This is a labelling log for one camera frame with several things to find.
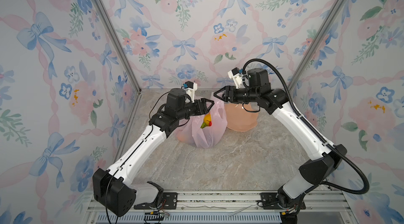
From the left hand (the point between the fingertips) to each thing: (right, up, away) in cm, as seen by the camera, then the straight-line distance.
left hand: (210, 102), depth 71 cm
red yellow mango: (-1, -9, +7) cm, 12 cm away
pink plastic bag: (-11, -14, +10) cm, 20 cm away
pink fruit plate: (+19, -10, +28) cm, 35 cm away
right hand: (+3, +4, -1) cm, 5 cm away
